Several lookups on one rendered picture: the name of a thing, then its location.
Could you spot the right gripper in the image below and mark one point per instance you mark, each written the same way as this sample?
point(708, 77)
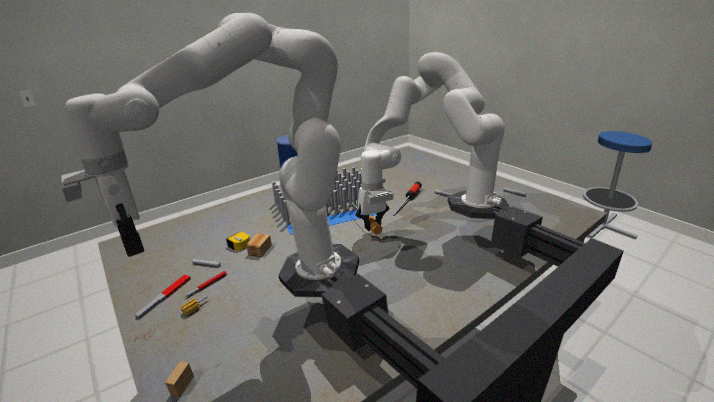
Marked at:
point(367, 209)

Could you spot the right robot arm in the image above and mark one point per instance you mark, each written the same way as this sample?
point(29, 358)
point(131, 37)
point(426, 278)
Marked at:
point(461, 105)

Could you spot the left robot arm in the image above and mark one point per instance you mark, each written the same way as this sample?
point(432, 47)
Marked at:
point(97, 119)

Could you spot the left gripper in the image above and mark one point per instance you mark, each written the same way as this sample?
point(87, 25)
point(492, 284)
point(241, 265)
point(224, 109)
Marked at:
point(114, 199)

